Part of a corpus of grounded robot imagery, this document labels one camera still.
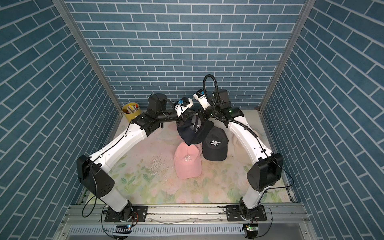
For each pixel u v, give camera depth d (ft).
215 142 3.13
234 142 3.26
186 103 1.93
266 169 1.42
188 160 2.84
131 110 3.44
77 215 2.52
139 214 2.38
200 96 2.19
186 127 2.60
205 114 2.28
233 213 2.42
